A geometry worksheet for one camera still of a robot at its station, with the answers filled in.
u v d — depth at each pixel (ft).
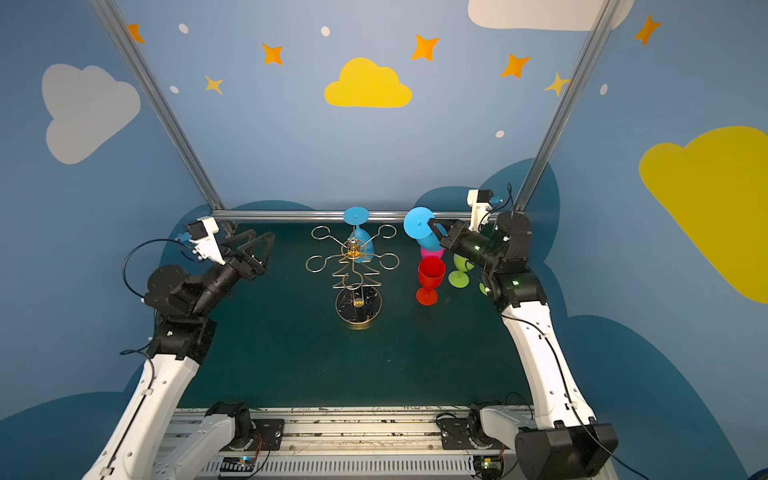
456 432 2.47
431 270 3.17
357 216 2.73
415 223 2.22
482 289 3.40
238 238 2.09
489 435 2.02
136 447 1.30
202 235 1.75
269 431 2.49
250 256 1.82
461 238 1.90
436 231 2.13
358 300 3.20
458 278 3.46
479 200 1.97
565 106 2.82
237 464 2.39
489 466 2.40
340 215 2.74
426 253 3.23
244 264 1.83
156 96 2.70
